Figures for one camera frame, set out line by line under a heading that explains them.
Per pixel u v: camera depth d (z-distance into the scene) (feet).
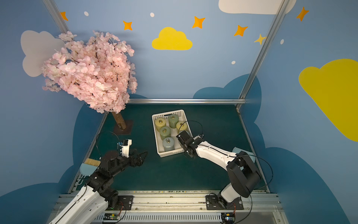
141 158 2.27
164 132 3.13
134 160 2.22
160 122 3.24
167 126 3.52
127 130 3.44
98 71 1.86
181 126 3.22
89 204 1.69
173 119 3.34
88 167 2.87
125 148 2.25
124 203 2.46
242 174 1.44
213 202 2.45
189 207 2.44
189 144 2.14
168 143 2.92
